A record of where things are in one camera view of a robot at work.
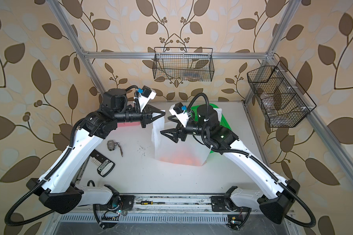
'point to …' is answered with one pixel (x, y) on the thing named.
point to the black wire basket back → (189, 64)
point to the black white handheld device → (105, 166)
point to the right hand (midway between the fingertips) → (165, 124)
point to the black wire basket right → (284, 103)
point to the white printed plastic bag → (188, 151)
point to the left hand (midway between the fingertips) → (160, 110)
